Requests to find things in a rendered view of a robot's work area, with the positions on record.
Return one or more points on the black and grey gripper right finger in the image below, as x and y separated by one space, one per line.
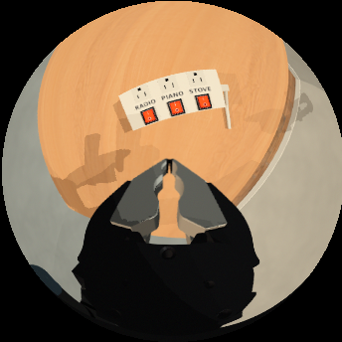
203 208

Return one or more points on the white power strip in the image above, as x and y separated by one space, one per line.
173 96

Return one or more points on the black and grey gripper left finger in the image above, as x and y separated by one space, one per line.
133 207

